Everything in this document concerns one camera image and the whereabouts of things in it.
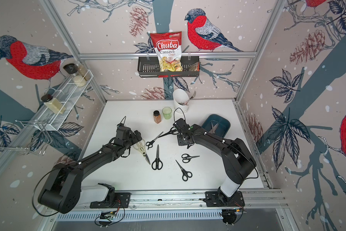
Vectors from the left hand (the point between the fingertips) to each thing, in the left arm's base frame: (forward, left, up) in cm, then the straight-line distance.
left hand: (138, 132), depth 91 cm
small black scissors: (-4, -7, -8) cm, 12 cm away
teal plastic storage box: (+8, -58, -8) cm, 59 cm away
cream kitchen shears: (-6, -1, -8) cm, 10 cm away
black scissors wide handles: (+6, -21, -8) cm, 24 cm away
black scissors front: (-23, -31, -8) cm, 39 cm away
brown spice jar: (+14, -11, -1) cm, 18 cm away
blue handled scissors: (-13, -31, +8) cm, 35 cm away
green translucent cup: (+21, -17, -4) cm, 28 cm away
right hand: (-4, -29, -2) cm, 30 cm away
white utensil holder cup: (+31, -29, -2) cm, 42 cm away
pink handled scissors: (+8, -52, -6) cm, 53 cm away
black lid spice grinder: (+20, +34, +27) cm, 48 cm away
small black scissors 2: (-14, -32, -8) cm, 36 cm away
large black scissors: (-17, -13, -8) cm, 23 cm away
